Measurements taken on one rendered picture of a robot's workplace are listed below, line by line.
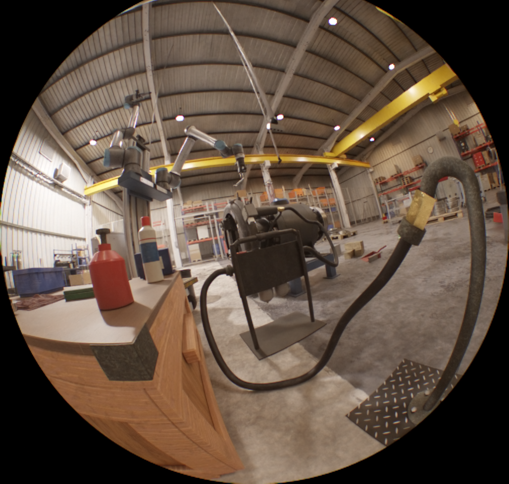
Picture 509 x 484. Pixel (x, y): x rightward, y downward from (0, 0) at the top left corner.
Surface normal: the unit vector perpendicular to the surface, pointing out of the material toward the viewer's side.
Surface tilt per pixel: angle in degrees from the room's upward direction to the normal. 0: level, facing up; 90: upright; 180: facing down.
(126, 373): 90
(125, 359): 90
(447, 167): 103
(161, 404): 90
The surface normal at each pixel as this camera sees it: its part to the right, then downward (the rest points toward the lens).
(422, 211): -0.57, 0.40
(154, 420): 0.37, -0.15
